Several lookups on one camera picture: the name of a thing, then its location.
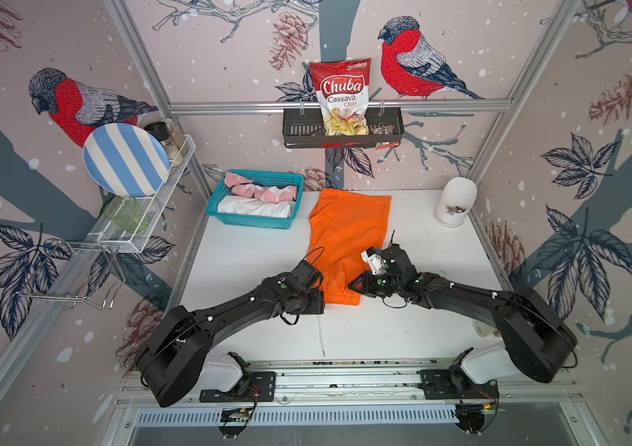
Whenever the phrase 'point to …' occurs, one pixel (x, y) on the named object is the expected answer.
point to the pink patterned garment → (244, 186)
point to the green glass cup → (126, 214)
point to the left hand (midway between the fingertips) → (323, 300)
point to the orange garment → (344, 226)
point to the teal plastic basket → (269, 177)
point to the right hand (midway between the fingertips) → (348, 285)
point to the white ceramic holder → (458, 196)
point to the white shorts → (242, 204)
